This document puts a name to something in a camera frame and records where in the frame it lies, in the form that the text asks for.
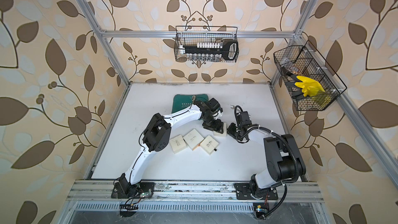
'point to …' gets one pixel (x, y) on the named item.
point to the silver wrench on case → (193, 98)
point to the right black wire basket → (298, 61)
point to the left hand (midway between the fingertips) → (218, 128)
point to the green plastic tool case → (180, 101)
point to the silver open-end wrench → (233, 107)
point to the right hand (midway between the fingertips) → (228, 131)
